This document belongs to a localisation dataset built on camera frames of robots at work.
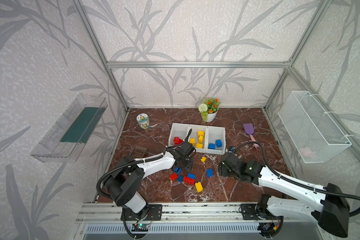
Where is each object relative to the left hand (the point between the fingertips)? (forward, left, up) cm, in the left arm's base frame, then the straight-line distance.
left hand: (190, 161), depth 88 cm
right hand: (-4, -17, +5) cm, 18 cm away
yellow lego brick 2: (+10, -5, 0) cm, 12 cm away
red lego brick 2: (-9, +10, -2) cm, 13 cm away
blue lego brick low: (-10, +6, -2) cm, 12 cm away
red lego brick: (+15, +10, -1) cm, 18 cm away
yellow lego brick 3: (+20, -7, 0) cm, 21 cm away
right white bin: (+21, -17, -2) cm, 27 cm away
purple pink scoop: (+27, -43, -4) cm, 51 cm away
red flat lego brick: (-11, +1, -1) cm, 11 cm away
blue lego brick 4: (-8, 0, -2) cm, 8 cm away
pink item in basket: (-2, -57, +19) cm, 60 cm away
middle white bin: (+16, -5, 0) cm, 17 cm away
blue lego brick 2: (+14, -19, -2) cm, 23 cm away
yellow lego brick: (+15, -1, -2) cm, 15 cm away
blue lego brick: (+11, -14, -2) cm, 18 cm away
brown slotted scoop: (+8, +34, -4) cm, 35 cm away
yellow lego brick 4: (+15, -6, +1) cm, 16 cm away
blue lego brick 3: (-6, -11, -2) cm, 13 cm away
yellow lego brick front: (-14, -5, -1) cm, 15 cm away
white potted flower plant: (+33, -12, +9) cm, 37 cm away
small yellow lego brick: (+2, -8, -2) cm, 8 cm away
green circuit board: (-32, +24, -4) cm, 41 cm away
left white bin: (+25, +9, -4) cm, 27 cm away
